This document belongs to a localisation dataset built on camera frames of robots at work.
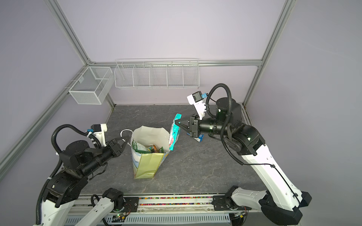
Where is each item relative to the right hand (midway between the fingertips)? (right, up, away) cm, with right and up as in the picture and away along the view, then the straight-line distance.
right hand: (175, 122), depth 51 cm
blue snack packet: (+14, -13, +46) cm, 50 cm away
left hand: (-20, -7, +9) cm, 23 cm away
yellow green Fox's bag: (-21, -14, +22) cm, 34 cm away
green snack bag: (-11, -18, +33) cm, 39 cm away
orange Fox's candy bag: (-15, -17, +33) cm, 40 cm away
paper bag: (-19, -16, +35) cm, 43 cm away
